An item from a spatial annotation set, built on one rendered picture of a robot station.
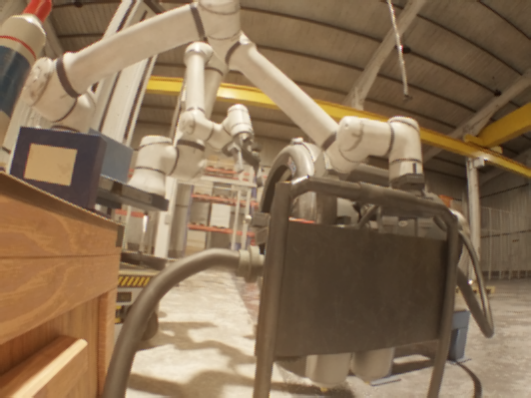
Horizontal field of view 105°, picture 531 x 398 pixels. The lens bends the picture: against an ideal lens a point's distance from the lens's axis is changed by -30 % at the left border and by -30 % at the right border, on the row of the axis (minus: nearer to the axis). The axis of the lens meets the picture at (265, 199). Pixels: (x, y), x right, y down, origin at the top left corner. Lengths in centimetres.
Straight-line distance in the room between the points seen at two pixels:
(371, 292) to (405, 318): 10
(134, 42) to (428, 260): 91
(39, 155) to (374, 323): 60
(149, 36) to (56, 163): 53
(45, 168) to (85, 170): 7
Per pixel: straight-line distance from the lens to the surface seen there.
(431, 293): 58
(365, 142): 70
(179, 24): 89
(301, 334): 44
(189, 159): 142
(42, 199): 29
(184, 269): 42
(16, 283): 27
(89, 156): 46
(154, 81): 1016
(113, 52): 91
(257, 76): 92
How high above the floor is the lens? 44
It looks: 12 degrees up
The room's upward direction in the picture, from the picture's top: 6 degrees clockwise
